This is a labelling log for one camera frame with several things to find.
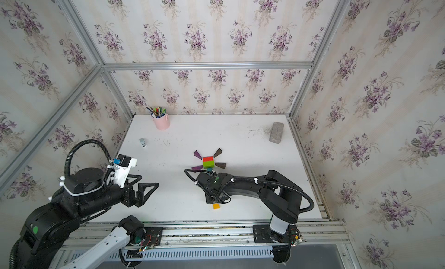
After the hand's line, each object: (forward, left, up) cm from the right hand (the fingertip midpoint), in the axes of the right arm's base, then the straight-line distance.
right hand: (214, 200), depth 84 cm
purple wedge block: (+16, +10, +1) cm, 19 cm away
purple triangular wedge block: (+25, +12, +2) cm, 28 cm away
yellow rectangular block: (-3, -1, 0) cm, 3 cm away
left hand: (-4, +20, +30) cm, 37 cm away
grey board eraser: (+42, -37, +2) cm, 56 cm away
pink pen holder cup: (+46, +36, +6) cm, 58 cm away
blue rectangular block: (+16, +4, +1) cm, 16 cm away
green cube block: (+19, +5, 0) cm, 20 cm away
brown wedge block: (+19, -3, +1) cm, 19 cm away
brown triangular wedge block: (+26, -1, +2) cm, 26 cm away
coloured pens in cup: (+48, +38, +13) cm, 63 cm away
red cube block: (+22, +5, +2) cm, 23 cm away
